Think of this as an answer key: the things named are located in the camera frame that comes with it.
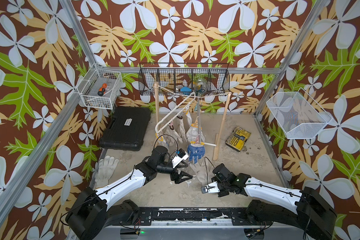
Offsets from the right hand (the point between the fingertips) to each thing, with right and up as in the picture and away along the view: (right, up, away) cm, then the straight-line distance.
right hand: (211, 182), depth 86 cm
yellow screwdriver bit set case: (+21, +24, +16) cm, 36 cm away
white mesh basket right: (+48, +39, -5) cm, 62 cm away
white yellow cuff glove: (-4, +4, +3) cm, 6 cm away
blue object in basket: (-14, +56, +9) cm, 59 cm away
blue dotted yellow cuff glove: (-29, +24, -3) cm, 37 cm away
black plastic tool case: (-55, +31, +17) cm, 66 cm away
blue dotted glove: (-9, +19, -1) cm, 21 cm away
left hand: (-13, +11, -11) cm, 20 cm away
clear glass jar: (-4, +59, +12) cm, 60 cm away
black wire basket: (-15, +64, +11) cm, 67 cm away
